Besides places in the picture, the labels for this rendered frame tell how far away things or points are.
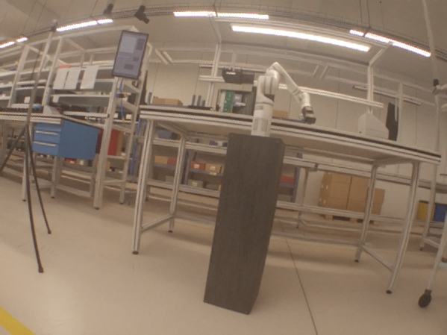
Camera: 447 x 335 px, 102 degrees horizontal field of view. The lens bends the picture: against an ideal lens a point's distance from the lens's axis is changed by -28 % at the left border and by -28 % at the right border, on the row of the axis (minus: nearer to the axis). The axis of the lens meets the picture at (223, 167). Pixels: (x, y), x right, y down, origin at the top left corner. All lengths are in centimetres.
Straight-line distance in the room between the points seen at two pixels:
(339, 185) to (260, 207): 389
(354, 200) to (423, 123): 327
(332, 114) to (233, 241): 521
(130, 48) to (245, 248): 224
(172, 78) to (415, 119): 639
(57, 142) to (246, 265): 195
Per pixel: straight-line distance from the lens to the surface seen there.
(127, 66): 270
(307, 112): 167
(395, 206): 668
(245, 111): 165
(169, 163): 562
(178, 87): 640
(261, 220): 111
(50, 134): 256
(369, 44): 234
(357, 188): 504
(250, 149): 111
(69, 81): 344
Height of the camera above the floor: 69
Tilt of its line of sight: level
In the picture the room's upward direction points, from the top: 9 degrees clockwise
